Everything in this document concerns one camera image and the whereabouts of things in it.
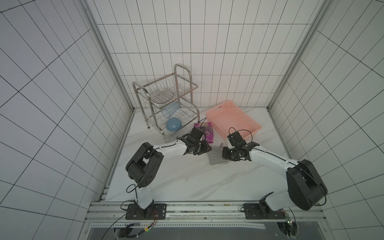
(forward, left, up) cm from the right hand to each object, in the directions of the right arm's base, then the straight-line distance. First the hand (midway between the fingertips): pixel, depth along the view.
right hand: (217, 155), depth 88 cm
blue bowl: (+19, +29, +4) cm, 35 cm away
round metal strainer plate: (+27, +36, +23) cm, 51 cm away
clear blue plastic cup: (+34, +35, +3) cm, 49 cm away
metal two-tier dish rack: (+14, +29, +28) cm, 43 cm away
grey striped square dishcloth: (+1, +1, -2) cm, 3 cm away
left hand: (+2, +6, +1) cm, 6 cm away
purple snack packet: (+20, +7, +1) cm, 21 cm away
